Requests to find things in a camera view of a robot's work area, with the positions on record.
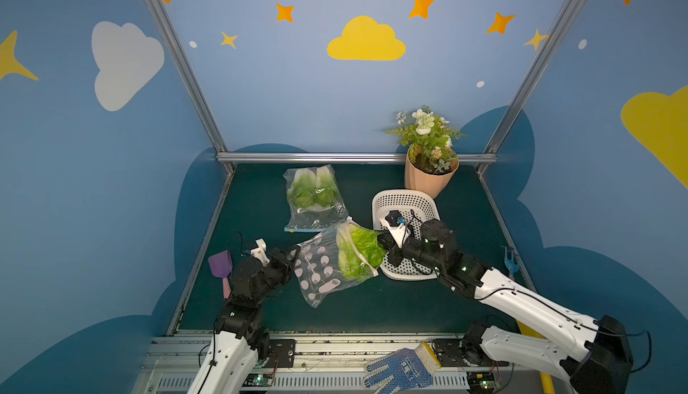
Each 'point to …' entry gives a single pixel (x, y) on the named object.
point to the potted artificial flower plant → (431, 160)
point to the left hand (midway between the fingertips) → (307, 246)
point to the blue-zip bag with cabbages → (316, 202)
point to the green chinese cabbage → (360, 251)
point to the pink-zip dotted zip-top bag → (331, 261)
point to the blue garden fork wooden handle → (511, 263)
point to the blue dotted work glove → (402, 369)
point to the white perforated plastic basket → (416, 207)
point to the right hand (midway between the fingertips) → (381, 228)
